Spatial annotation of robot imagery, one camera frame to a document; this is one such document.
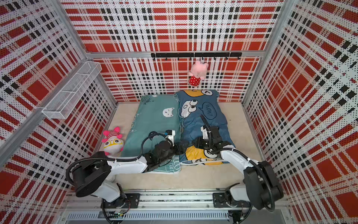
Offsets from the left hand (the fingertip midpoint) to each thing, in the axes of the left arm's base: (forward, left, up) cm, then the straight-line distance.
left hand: (188, 142), depth 82 cm
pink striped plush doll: (+2, +48, -5) cm, 49 cm away
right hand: (+2, -5, -4) cm, 7 cm away
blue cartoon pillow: (+30, -3, +1) cm, 30 cm away
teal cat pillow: (+27, +26, -5) cm, 38 cm away
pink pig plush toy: (+42, -7, +21) cm, 48 cm away
